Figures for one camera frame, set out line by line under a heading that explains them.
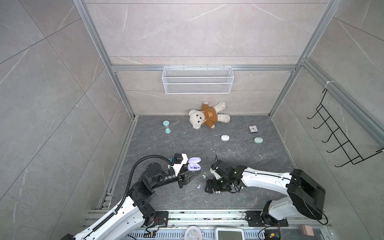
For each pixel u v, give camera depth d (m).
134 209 0.49
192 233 0.69
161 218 0.73
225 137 1.04
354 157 0.58
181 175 0.57
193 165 0.62
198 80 1.01
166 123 1.03
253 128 1.10
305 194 0.43
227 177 0.65
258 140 1.04
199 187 0.83
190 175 0.60
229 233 0.66
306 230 0.69
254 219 0.73
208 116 1.10
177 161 0.53
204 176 0.88
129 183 0.50
